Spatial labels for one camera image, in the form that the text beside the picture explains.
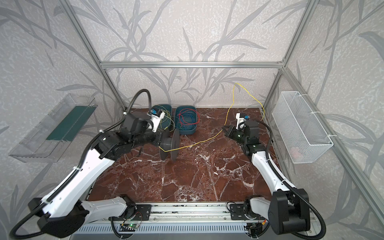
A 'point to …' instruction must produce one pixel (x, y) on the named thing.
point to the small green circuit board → (133, 225)
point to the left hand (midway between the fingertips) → (167, 127)
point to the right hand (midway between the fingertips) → (223, 122)
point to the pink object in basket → (296, 153)
